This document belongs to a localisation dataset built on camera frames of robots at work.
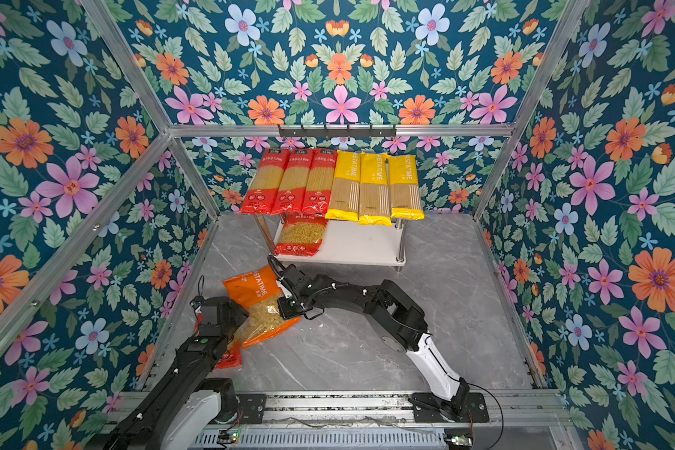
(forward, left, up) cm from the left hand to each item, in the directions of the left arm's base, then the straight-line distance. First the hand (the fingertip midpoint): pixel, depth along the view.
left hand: (240, 304), depth 86 cm
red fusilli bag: (+26, -18, +2) cm, 31 cm away
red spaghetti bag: (+23, -12, +29) cm, 39 cm away
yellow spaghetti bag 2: (+17, -42, +29) cm, 54 cm away
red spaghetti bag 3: (+22, -28, +29) cm, 46 cm away
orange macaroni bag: (+5, -4, -2) cm, 7 cm away
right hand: (-1, -12, -4) cm, 12 cm away
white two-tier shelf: (+24, -34, -2) cm, 42 cm away
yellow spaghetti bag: (+17, -34, +29) cm, 48 cm away
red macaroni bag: (-15, 0, -3) cm, 15 cm away
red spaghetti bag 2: (+18, -20, +29) cm, 40 cm away
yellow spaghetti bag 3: (+14, -50, +29) cm, 60 cm away
